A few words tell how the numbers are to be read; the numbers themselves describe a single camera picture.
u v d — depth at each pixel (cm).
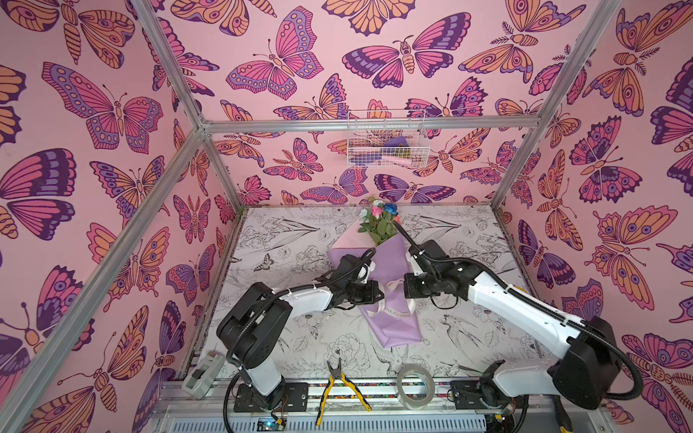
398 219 111
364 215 113
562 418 70
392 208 108
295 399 73
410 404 70
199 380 74
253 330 46
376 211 108
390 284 87
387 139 95
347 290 73
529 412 69
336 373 77
